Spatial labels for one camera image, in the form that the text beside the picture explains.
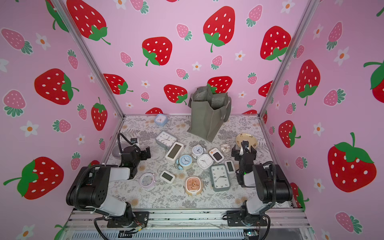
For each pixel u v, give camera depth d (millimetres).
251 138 1072
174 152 959
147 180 838
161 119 1153
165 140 1024
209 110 948
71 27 735
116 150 954
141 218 746
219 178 856
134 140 822
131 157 731
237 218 734
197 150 954
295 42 800
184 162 903
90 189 457
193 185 819
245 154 790
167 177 859
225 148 991
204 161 918
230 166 901
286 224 730
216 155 953
